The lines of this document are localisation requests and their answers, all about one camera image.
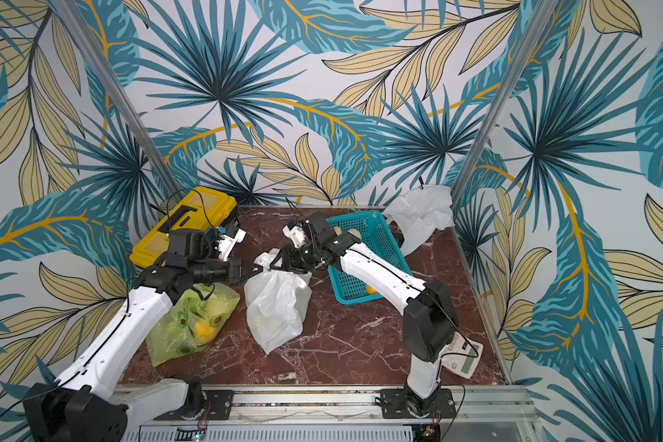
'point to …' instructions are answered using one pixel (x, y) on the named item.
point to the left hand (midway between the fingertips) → (259, 273)
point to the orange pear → (371, 290)
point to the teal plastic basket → (371, 227)
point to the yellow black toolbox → (202, 209)
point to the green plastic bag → (191, 322)
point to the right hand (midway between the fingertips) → (275, 266)
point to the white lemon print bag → (277, 303)
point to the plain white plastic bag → (420, 212)
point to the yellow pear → (204, 332)
